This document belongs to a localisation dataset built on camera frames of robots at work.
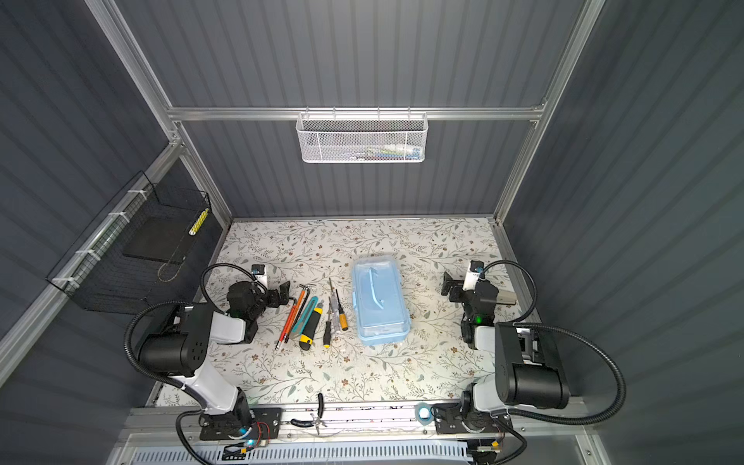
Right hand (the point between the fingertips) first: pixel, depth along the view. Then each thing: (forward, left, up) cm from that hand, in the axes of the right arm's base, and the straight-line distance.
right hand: (464, 276), depth 91 cm
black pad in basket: (-3, +82, +23) cm, 85 cm away
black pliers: (-39, +43, -9) cm, 59 cm away
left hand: (+1, +63, -4) cm, 63 cm away
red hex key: (-13, +57, -8) cm, 59 cm away
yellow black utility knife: (-18, +49, -8) cm, 53 cm away
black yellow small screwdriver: (-15, +43, -8) cm, 47 cm away
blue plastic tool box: (-9, +27, +4) cm, 29 cm away
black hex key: (-8, +54, -9) cm, 55 cm away
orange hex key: (-7, +55, -8) cm, 56 cm away
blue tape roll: (-39, +16, -9) cm, 43 cm away
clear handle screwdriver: (-8, +42, -9) cm, 44 cm away
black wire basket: (-15, +91, +25) cm, 95 cm away
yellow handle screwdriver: (-10, +39, -8) cm, 41 cm away
